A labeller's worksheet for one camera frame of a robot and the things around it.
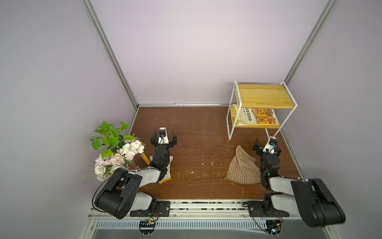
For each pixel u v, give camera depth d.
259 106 0.75
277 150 0.76
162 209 0.74
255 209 0.73
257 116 0.90
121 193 0.43
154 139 0.77
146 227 0.71
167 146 0.76
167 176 0.83
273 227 0.71
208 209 0.75
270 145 0.71
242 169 0.85
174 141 0.79
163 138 0.70
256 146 0.78
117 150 0.62
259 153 0.78
